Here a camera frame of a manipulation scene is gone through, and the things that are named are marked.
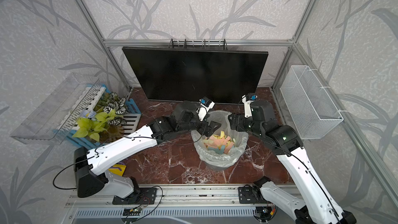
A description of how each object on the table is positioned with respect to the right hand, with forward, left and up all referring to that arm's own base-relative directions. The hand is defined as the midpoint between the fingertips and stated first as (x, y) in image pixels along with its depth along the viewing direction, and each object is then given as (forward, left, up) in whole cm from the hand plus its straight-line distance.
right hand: (235, 115), depth 67 cm
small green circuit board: (-32, +48, -31) cm, 65 cm away
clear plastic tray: (-3, +78, +1) cm, 78 cm away
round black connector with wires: (-33, -15, -36) cm, 51 cm away
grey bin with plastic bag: (-16, +7, -11) cm, 21 cm away
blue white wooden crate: (+7, +67, +2) cm, 67 cm away
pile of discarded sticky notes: (-3, +5, -24) cm, 24 cm away
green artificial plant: (+6, +60, -4) cm, 61 cm away
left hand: (-1, +8, -3) cm, 9 cm away
